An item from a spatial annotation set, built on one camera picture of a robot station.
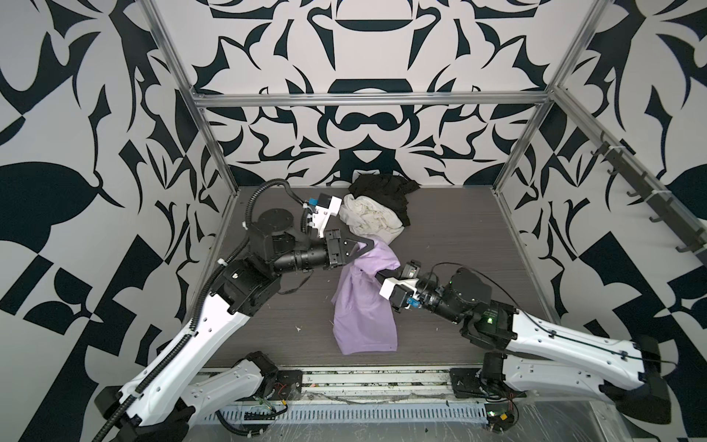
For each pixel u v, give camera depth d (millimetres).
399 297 442
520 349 485
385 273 535
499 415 712
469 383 743
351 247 538
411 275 517
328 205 533
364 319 673
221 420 697
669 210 549
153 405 368
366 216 1018
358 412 649
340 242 512
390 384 758
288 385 744
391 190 1115
